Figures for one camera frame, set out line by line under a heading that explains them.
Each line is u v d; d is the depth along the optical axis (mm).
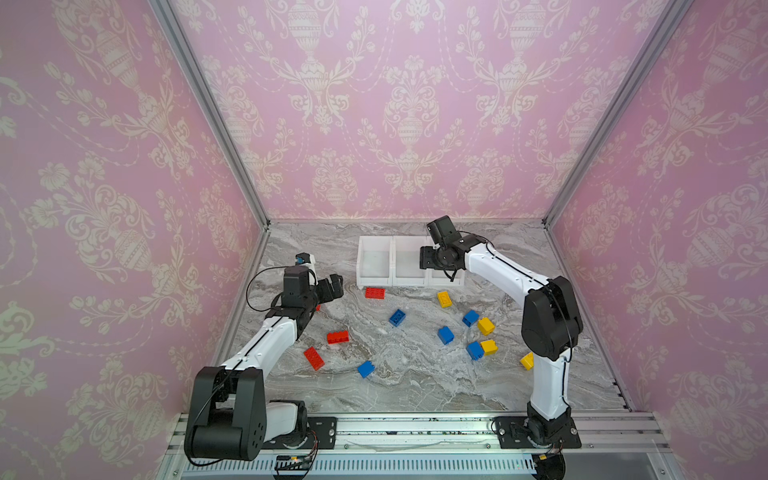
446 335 903
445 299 971
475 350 872
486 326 904
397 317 936
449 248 707
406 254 1089
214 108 872
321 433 746
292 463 731
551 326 515
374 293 990
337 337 895
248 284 1114
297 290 676
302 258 786
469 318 917
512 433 730
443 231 744
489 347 869
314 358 857
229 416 414
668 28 702
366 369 852
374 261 1093
